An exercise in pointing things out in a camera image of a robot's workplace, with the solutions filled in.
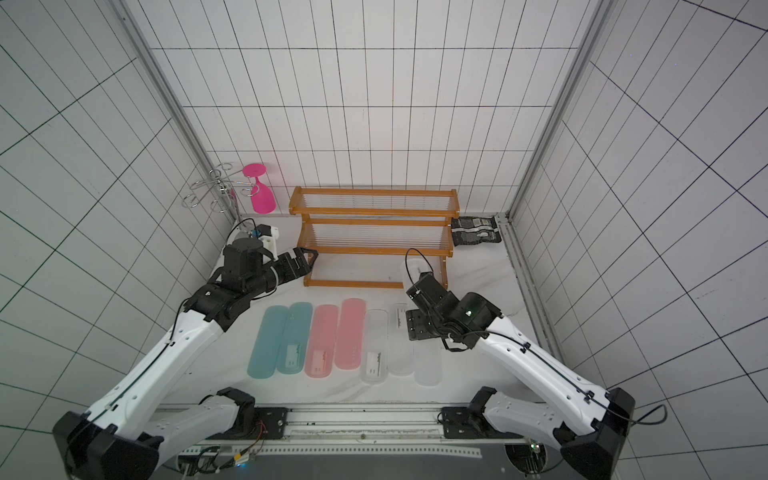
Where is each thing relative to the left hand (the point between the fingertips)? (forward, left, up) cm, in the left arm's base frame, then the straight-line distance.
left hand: (304, 264), depth 76 cm
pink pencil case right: (-9, -11, -24) cm, 28 cm away
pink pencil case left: (-15, -3, -23) cm, 27 cm away
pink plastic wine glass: (+35, +24, -10) cm, 44 cm away
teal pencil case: (-10, +6, -25) cm, 28 cm away
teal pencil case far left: (-16, +13, -23) cm, 31 cm away
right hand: (-13, -28, -8) cm, 32 cm away
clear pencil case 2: (+1, -28, -2) cm, 28 cm away
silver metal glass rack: (+27, +30, +4) cm, 40 cm away
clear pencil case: (-13, -18, -25) cm, 33 cm away
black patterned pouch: (+33, -53, -23) cm, 66 cm away
